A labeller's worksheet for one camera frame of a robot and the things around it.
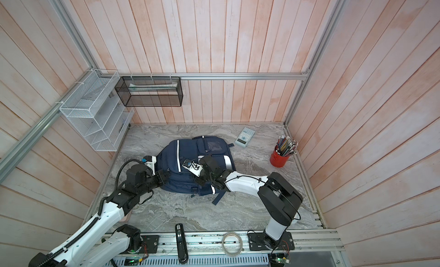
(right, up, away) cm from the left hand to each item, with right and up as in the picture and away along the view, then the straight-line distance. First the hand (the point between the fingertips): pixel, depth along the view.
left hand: (170, 175), depth 80 cm
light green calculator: (+41, +19, +31) cm, 54 cm away
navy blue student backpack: (0, +10, +7) cm, 12 cm away
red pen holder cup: (+56, +6, +13) cm, 57 cm away
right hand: (+10, +2, +7) cm, 12 cm away
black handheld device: (+7, -28, -8) cm, 30 cm away
